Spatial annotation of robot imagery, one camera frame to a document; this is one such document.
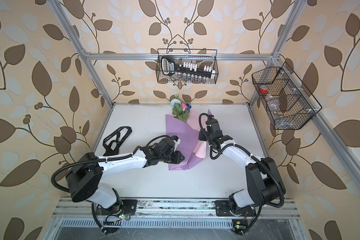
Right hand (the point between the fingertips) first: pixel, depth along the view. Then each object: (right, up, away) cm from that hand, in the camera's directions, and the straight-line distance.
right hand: (202, 133), depth 90 cm
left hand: (-10, -13, -8) cm, 18 cm away
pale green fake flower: (-18, +21, +21) cm, 35 cm away
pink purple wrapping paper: (-5, -11, +5) cm, 13 cm away
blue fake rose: (-8, +18, +25) cm, 32 cm away
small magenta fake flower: (-12, +18, +19) cm, 28 cm away
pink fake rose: (-14, +14, +22) cm, 29 cm away
